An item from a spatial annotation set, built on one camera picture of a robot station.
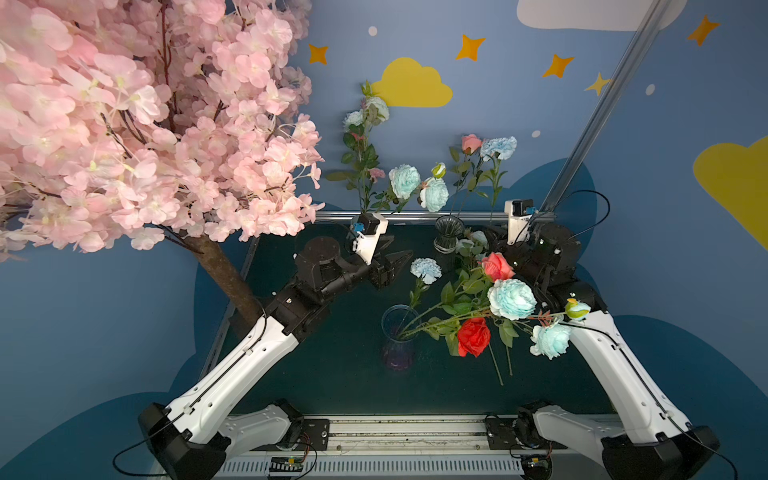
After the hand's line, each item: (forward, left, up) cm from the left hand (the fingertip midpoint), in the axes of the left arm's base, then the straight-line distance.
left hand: (400, 239), depth 62 cm
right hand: (+9, -23, -4) cm, 25 cm away
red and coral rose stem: (-17, -14, -6) cm, 23 cm away
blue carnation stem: (-11, -30, -41) cm, 52 cm away
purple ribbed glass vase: (-8, -1, -26) cm, 27 cm away
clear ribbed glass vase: (+28, -17, -25) cm, 41 cm away
